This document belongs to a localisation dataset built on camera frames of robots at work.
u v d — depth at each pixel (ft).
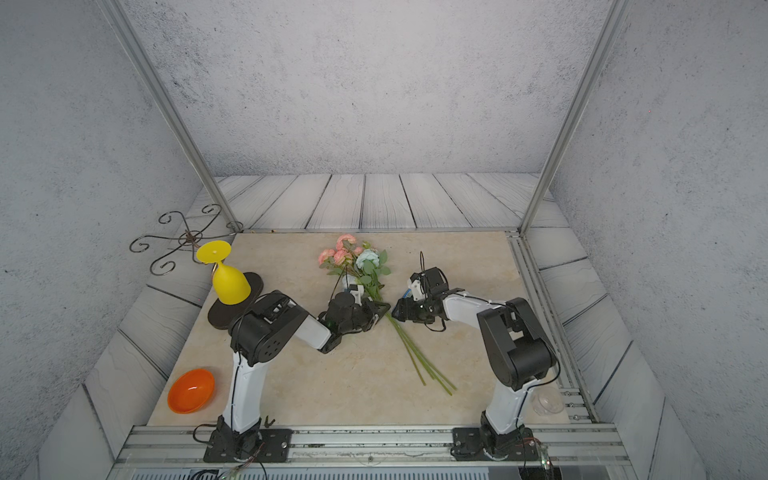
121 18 2.32
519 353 1.58
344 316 2.61
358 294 3.12
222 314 3.15
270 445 2.39
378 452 2.38
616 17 2.30
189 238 2.52
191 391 2.63
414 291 2.89
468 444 2.38
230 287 2.48
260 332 1.82
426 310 2.65
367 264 3.33
